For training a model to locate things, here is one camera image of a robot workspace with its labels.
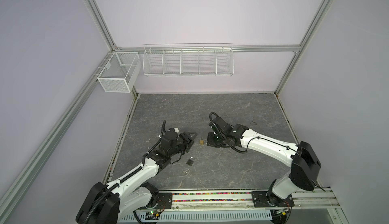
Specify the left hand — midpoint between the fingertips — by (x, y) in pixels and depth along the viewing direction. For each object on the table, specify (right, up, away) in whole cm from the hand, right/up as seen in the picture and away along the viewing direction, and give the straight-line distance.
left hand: (197, 138), depth 79 cm
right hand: (+5, -3, +2) cm, 6 cm away
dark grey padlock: (-4, -15, +8) cm, 17 cm away
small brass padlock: (+2, -5, +14) cm, 15 cm away
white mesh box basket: (-55, +40, +26) cm, 73 cm away
